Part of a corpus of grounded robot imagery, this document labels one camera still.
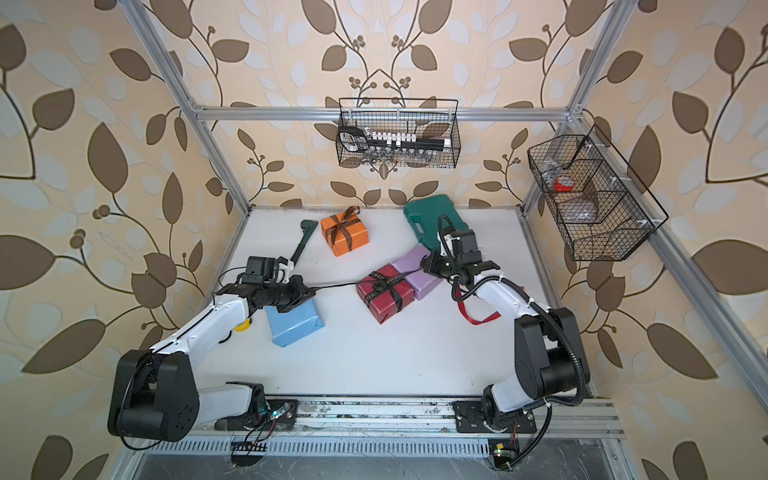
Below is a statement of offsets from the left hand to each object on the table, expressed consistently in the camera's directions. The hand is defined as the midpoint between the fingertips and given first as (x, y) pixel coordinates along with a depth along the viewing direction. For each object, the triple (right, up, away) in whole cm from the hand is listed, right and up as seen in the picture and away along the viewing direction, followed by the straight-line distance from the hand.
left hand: (311, 288), depth 86 cm
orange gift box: (+12, +16, +18) cm, 27 cm away
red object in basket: (+70, +30, -5) cm, 77 cm away
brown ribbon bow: (+7, +21, +22) cm, 32 cm away
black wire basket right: (+77, +24, -10) cm, 81 cm away
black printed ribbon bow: (+18, +1, +4) cm, 18 cm away
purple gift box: (+29, +6, +8) cm, 31 cm away
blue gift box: (-5, -10, -3) cm, 12 cm away
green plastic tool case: (+36, +24, +30) cm, 52 cm away
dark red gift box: (+20, -5, +1) cm, 21 cm away
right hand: (+32, +7, +4) cm, 33 cm away
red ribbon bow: (+47, -9, +5) cm, 48 cm away
